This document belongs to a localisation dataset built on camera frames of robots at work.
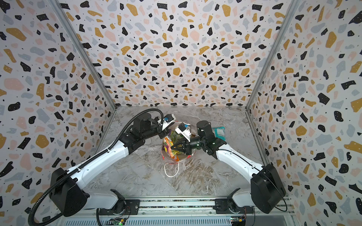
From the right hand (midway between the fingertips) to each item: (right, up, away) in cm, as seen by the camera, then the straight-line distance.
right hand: (173, 149), depth 70 cm
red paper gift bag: (-4, -6, +5) cm, 9 cm away
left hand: (-1, +14, +5) cm, 15 cm away
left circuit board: (-28, -36, 0) cm, 46 cm away
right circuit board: (+33, -37, +2) cm, 50 cm away
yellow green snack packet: (-1, +4, +18) cm, 19 cm away
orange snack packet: (-3, +2, 0) cm, 4 cm away
